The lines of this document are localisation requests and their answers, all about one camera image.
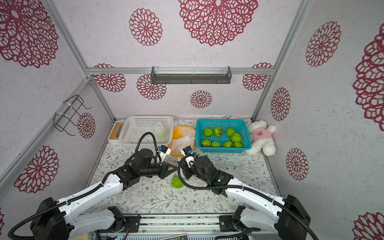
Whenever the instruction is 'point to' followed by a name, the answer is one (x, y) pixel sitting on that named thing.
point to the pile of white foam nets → (188, 139)
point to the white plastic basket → (136, 125)
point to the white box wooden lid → (116, 130)
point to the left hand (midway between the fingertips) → (176, 170)
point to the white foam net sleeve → (158, 127)
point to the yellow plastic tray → (176, 134)
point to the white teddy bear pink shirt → (261, 138)
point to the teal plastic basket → (222, 135)
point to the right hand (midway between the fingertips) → (179, 159)
